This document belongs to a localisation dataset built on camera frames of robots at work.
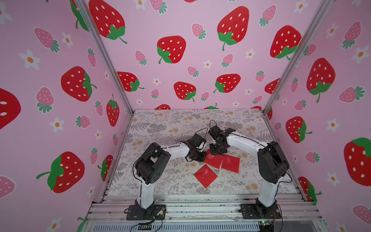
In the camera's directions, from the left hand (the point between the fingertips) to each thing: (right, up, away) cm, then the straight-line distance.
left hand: (206, 159), depth 93 cm
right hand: (+9, +5, 0) cm, 10 cm away
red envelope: (+5, -1, +2) cm, 5 cm away
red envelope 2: (+16, -2, 0) cm, 16 cm away
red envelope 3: (-1, -9, -5) cm, 10 cm away
